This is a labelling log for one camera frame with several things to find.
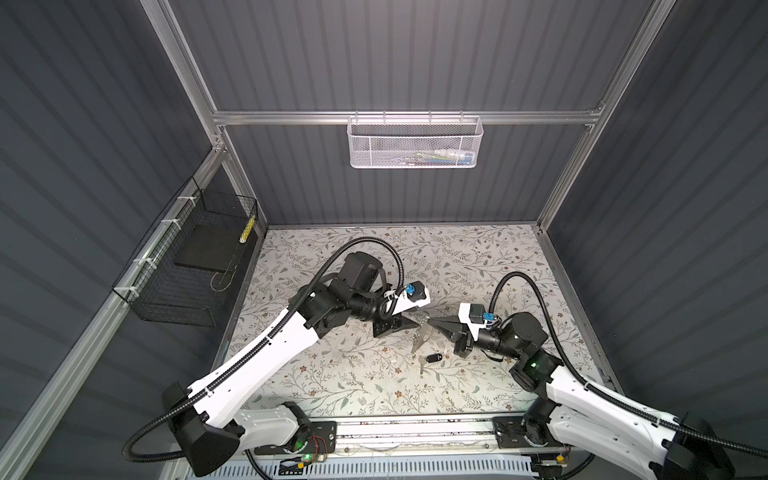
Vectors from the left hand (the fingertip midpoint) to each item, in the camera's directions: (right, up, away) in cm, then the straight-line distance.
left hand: (415, 312), depth 67 cm
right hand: (+4, -2, 0) cm, 5 cm away
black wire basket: (-56, +9, +6) cm, 57 cm away
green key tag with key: (+1, -5, 0) cm, 5 cm away
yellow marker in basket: (-46, +18, +13) cm, 51 cm away
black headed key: (+6, -18, +20) cm, 27 cm away
